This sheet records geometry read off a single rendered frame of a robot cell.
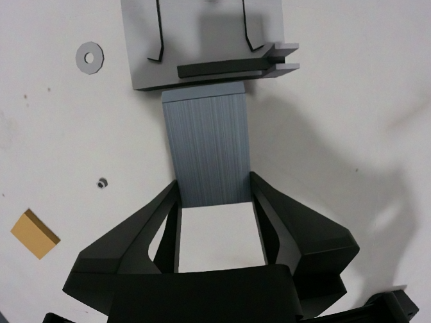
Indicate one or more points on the grey metal washer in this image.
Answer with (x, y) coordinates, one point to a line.
(97, 63)

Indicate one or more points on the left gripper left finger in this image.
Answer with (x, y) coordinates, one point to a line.
(124, 249)

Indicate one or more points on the grey hex nut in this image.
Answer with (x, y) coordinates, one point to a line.
(100, 182)

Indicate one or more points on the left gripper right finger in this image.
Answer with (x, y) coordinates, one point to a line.
(312, 245)

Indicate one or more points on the tan flat rectangular plate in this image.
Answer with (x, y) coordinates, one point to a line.
(34, 235)

